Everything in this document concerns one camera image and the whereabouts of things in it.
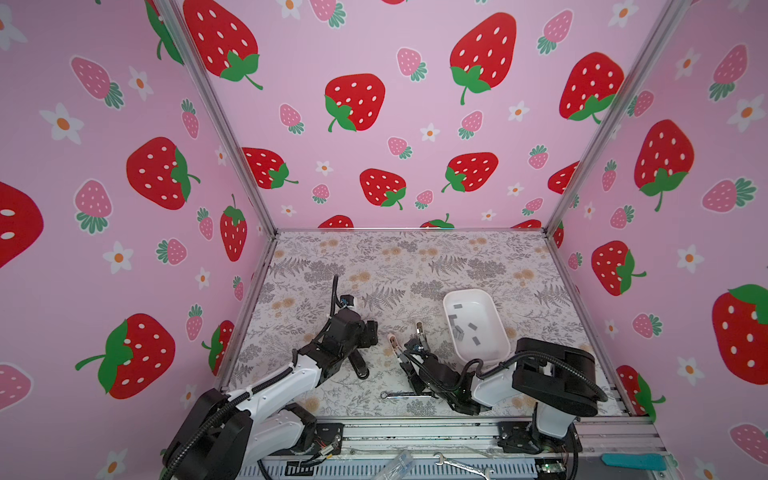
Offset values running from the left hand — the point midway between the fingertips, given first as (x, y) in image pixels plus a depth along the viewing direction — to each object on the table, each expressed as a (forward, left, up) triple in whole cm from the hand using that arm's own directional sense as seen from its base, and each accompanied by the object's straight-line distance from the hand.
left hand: (368, 323), depth 87 cm
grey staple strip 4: (+10, -29, -7) cm, 32 cm away
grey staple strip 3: (+3, -33, -7) cm, 34 cm away
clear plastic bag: (-34, -9, -6) cm, 36 cm away
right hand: (-9, -10, -7) cm, 16 cm away
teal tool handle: (-32, -68, -7) cm, 76 cm away
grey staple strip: (+2, -28, -7) cm, 29 cm away
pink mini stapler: (-4, -8, -3) cm, 9 cm away
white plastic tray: (+10, -36, -7) cm, 38 cm away
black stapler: (-10, +3, -6) cm, 12 cm away
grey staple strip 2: (-2, -33, -7) cm, 34 cm away
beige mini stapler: (0, -16, -5) cm, 17 cm away
